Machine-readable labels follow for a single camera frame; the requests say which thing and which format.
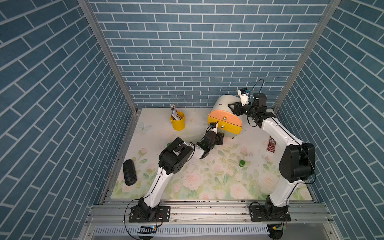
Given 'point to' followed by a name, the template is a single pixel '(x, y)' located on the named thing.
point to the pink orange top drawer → (226, 116)
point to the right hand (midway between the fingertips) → (233, 104)
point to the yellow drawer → (225, 126)
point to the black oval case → (129, 172)
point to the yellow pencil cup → (178, 125)
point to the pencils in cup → (174, 115)
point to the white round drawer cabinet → (221, 102)
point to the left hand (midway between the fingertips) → (226, 134)
